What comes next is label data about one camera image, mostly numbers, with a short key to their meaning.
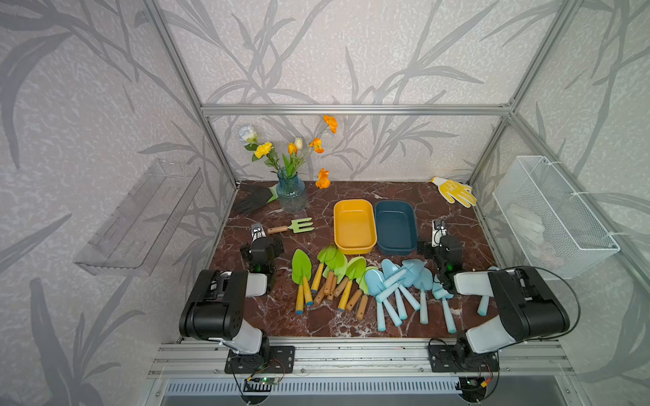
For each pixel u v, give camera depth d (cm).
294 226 105
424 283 89
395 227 105
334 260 93
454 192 116
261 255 72
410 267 91
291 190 102
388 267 90
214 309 45
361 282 88
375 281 89
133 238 66
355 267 91
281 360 73
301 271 91
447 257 72
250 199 113
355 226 101
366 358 75
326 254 94
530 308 45
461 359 67
